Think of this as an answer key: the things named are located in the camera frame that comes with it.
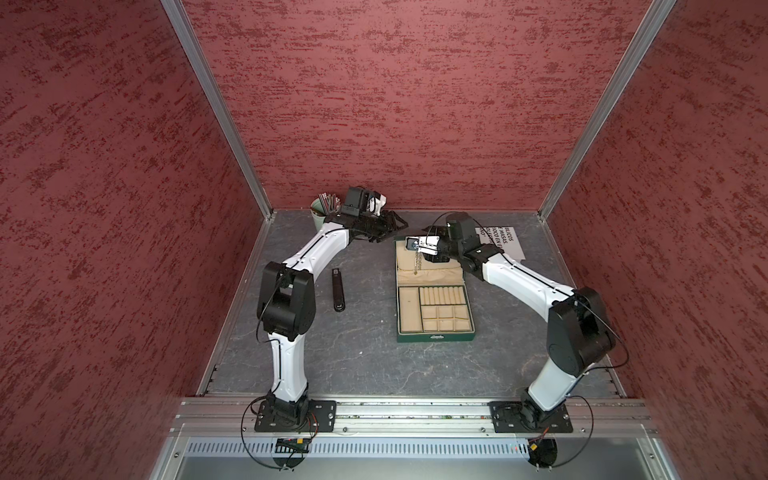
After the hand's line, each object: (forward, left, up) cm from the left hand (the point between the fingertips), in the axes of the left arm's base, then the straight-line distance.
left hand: (402, 231), depth 89 cm
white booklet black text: (+11, -39, -16) cm, 43 cm away
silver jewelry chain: (-5, -5, -8) cm, 11 cm away
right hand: (-1, -7, -1) cm, 8 cm away
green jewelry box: (-17, -9, -14) cm, 24 cm away
